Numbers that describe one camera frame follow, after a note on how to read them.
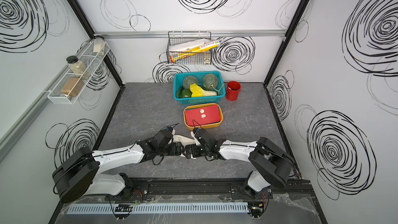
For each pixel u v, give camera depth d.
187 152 0.75
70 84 0.68
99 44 0.87
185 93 1.04
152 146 0.66
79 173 0.42
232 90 1.05
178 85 1.13
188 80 1.08
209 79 1.08
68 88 0.66
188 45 0.88
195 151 0.75
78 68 0.71
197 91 1.03
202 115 0.96
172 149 0.75
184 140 0.88
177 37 0.92
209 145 0.67
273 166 0.43
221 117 0.96
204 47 0.84
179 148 0.77
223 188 0.76
